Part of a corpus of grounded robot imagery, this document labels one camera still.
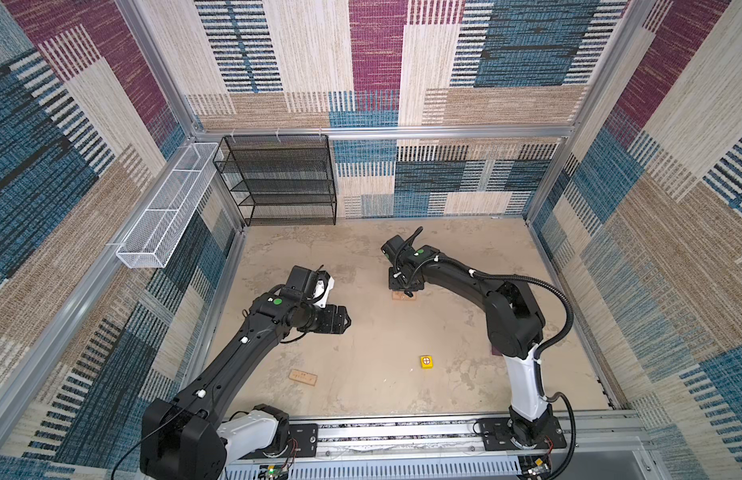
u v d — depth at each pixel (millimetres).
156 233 718
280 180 1087
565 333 496
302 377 830
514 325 527
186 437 378
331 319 687
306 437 742
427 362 845
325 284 658
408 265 697
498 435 735
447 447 729
